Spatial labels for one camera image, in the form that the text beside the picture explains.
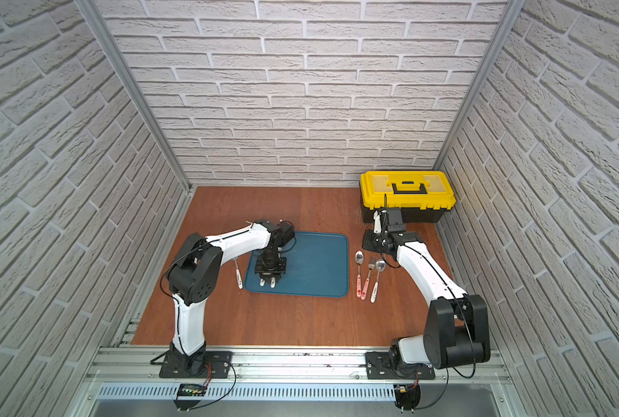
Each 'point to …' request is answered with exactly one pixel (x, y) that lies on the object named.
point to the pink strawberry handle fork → (371, 263)
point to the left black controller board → (189, 396)
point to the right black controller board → (407, 396)
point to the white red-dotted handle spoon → (273, 282)
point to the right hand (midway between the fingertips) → (370, 239)
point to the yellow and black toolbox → (423, 195)
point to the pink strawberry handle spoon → (359, 257)
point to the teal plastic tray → (317, 265)
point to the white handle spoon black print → (380, 266)
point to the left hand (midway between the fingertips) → (273, 273)
